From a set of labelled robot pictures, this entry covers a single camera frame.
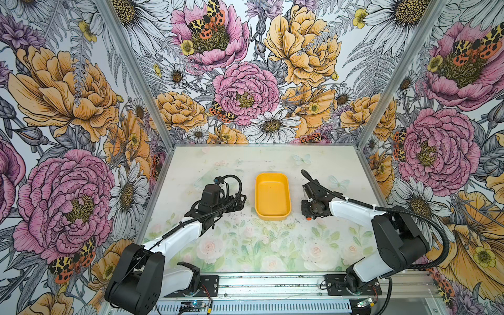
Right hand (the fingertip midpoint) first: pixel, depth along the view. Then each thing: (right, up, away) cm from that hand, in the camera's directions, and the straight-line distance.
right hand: (307, 214), depth 92 cm
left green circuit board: (-46, -27, -21) cm, 57 cm away
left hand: (-32, +5, -4) cm, 33 cm away
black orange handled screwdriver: (0, -1, -2) cm, 2 cm away
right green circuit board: (+16, -27, -20) cm, 37 cm away
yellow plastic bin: (-15, +5, +8) cm, 18 cm away
